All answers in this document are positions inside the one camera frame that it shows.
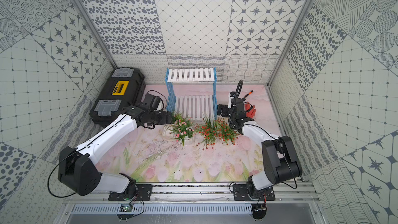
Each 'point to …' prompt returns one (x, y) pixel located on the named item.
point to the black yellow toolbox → (124, 87)
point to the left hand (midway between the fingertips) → (170, 120)
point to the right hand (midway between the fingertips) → (225, 107)
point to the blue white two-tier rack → (192, 92)
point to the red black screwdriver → (250, 93)
